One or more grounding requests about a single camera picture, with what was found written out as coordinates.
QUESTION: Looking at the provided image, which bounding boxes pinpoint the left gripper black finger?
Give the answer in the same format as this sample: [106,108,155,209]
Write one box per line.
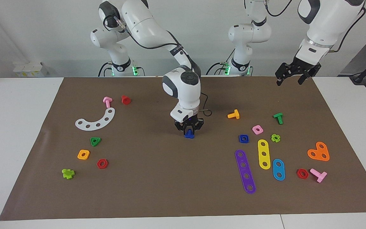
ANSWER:
[275,63,295,87]
[298,65,322,85]

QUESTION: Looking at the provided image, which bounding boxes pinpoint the brown table mat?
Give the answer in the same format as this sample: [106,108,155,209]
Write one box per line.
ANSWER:
[0,76,366,221]

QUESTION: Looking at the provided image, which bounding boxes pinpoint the purple four-hole toy plate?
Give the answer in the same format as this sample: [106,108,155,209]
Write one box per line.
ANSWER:
[235,149,256,194]

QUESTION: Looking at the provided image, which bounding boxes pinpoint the yellow three-hole toy plate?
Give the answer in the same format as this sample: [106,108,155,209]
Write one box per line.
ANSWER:
[257,139,271,170]

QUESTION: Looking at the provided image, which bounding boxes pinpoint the white curved five-hole plate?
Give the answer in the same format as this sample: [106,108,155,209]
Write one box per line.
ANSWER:
[75,108,116,131]

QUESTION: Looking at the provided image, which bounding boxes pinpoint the orange three-hole angled plate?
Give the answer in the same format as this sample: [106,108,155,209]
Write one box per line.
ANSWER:
[307,142,330,162]

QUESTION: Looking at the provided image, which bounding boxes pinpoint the blue two-hole toy plate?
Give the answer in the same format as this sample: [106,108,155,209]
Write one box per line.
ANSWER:
[272,159,286,181]

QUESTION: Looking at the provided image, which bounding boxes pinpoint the small white box stack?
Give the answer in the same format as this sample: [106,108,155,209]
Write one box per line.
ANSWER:
[13,62,49,78]

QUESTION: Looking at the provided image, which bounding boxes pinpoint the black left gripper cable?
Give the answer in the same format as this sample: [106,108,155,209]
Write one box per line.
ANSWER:
[264,0,366,53]

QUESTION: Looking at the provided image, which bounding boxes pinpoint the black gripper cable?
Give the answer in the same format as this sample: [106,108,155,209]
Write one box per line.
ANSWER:
[264,0,366,53]
[104,14,213,117]

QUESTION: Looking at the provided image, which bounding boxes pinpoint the black base power cable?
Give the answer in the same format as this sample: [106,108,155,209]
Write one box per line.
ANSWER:
[98,61,113,77]
[205,53,234,77]

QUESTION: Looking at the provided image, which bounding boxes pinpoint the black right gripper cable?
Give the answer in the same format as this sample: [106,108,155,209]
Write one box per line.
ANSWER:
[104,14,213,117]

